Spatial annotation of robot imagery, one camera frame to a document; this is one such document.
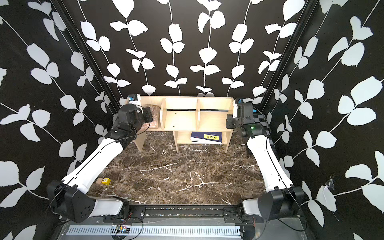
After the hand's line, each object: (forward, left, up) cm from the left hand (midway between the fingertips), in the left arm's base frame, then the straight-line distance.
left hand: (149, 105), depth 76 cm
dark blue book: (-8, -30, -19) cm, 37 cm away
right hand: (-4, -42, -4) cm, 42 cm away
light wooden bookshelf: (-1, -23, -12) cm, 26 cm away
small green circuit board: (-50, +13, -35) cm, 62 cm away
